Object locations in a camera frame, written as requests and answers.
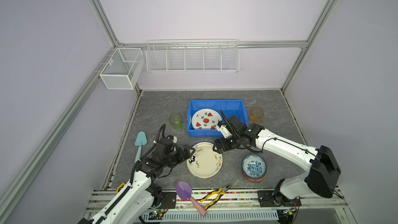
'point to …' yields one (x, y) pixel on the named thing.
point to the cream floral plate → (205, 162)
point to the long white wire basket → (193, 56)
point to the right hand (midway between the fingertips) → (219, 148)
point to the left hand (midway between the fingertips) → (189, 156)
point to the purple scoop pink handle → (184, 192)
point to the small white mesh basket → (123, 69)
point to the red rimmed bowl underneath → (252, 180)
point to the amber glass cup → (256, 113)
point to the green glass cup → (176, 121)
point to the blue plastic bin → (229, 108)
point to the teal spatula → (141, 140)
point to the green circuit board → (155, 215)
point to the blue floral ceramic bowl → (254, 166)
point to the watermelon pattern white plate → (205, 119)
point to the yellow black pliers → (220, 191)
